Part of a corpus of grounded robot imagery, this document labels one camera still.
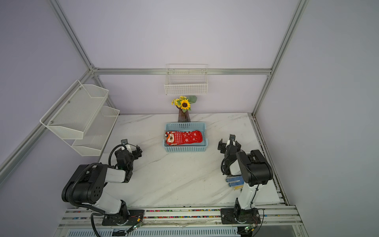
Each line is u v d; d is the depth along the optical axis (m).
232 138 0.83
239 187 0.83
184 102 0.95
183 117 1.03
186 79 0.96
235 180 0.84
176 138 0.98
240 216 0.67
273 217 0.75
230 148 0.72
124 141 0.80
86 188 0.45
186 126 1.07
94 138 0.93
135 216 0.73
